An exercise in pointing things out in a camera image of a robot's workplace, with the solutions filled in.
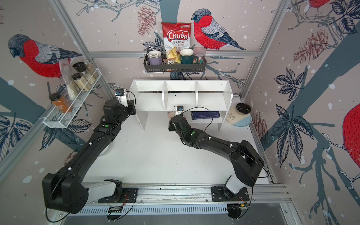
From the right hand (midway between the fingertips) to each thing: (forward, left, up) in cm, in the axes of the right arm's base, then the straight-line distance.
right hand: (171, 117), depth 83 cm
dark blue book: (+7, -18, -6) cm, 20 cm away
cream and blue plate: (+14, -48, -20) cm, 54 cm away
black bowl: (+22, -53, -16) cm, 60 cm away
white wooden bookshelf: (+4, +4, +14) cm, 15 cm away
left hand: (+5, +20, +12) cm, 24 cm away
